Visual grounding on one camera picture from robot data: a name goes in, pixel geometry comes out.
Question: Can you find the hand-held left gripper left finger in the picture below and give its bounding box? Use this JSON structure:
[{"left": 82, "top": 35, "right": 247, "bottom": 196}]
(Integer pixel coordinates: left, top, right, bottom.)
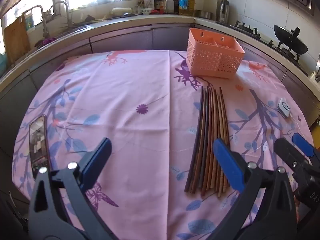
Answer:
[{"left": 28, "top": 137, "right": 118, "bottom": 240}]

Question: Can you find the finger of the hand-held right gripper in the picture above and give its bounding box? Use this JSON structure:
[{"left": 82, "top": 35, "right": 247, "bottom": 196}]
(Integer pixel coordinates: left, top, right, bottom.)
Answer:
[
  {"left": 292, "top": 133, "right": 316, "bottom": 157},
  {"left": 273, "top": 137, "right": 312, "bottom": 174}
]

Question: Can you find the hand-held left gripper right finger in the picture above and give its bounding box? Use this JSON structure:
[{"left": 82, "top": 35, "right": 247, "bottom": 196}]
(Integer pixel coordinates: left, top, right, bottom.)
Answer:
[{"left": 209, "top": 138, "right": 298, "bottom": 240}]

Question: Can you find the bundle of wooden chopsticks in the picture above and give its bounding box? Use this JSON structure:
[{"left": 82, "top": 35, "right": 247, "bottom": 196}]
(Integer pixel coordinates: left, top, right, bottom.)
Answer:
[{"left": 184, "top": 86, "right": 230, "bottom": 197}]

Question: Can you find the orange plastic utensil basket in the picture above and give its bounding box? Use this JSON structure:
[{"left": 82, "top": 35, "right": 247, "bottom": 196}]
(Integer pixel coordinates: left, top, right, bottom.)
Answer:
[{"left": 187, "top": 28, "right": 245, "bottom": 77}]

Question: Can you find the pink floral tablecloth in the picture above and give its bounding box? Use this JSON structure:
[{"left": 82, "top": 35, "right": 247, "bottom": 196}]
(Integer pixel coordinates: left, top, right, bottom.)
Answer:
[{"left": 12, "top": 49, "right": 314, "bottom": 240}]

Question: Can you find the small white electronic device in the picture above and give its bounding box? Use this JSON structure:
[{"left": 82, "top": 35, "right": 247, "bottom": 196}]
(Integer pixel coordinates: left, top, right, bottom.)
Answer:
[{"left": 277, "top": 97, "right": 291, "bottom": 118}]

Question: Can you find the smartphone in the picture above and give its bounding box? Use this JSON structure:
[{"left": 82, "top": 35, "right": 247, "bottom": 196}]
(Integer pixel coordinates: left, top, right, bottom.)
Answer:
[{"left": 29, "top": 114, "right": 52, "bottom": 179}]

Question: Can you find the black wok with lid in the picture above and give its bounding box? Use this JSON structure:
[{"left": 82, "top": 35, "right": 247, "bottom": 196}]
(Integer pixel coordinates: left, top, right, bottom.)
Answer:
[{"left": 273, "top": 24, "right": 309, "bottom": 55}]

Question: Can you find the black gas stove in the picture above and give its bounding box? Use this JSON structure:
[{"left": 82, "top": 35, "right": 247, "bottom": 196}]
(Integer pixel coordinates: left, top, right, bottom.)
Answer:
[{"left": 229, "top": 21, "right": 309, "bottom": 75}]

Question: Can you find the purple cloth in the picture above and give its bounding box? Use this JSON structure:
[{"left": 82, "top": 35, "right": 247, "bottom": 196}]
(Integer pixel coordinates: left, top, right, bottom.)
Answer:
[{"left": 35, "top": 37, "right": 57, "bottom": 48}]

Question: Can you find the teal plastic container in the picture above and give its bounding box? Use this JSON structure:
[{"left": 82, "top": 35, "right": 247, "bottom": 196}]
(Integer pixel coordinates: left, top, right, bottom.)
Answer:
[{"left": 0, "top": 54, "right": 7, "bottom": 78}]

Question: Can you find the wooden cutting board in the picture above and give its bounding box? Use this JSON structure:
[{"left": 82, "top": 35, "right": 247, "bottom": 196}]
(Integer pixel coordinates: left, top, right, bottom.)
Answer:
[{"left": 4, "top": 17, "right": 30, "bottom": 64}]

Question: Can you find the steel bowl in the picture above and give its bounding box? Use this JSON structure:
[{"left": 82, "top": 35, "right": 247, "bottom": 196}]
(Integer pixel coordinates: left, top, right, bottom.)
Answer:
[{"left": 195, "top": 9, "right": 213, "bottom": 19}]

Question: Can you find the steel kettle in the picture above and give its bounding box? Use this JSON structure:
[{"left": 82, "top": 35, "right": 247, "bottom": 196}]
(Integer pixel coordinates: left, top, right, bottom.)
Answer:
[{"left": 216, "top": 0, "right": 230, "bottom": 23}]

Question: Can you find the steel gooseneck faucet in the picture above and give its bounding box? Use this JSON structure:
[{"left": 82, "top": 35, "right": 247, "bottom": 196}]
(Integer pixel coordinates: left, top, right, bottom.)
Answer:
[
  {"left": 24, "top": 4, "right": 50, "bottom": 38},
  {"left": 51, "top": 1, "right": 73, "bottom": 28}
]

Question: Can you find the yellow cooking oil bottle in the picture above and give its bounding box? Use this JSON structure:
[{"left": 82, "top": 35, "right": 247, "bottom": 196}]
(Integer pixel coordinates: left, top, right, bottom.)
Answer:
[{"left": 178, "top": 0, "right": 196, "bottom": 16}]

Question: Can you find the white plastic jug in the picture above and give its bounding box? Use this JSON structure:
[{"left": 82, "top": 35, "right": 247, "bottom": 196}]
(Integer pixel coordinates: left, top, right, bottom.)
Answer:
[{"left": 162, "top": 0, "right": 175, "bottom": 13}]

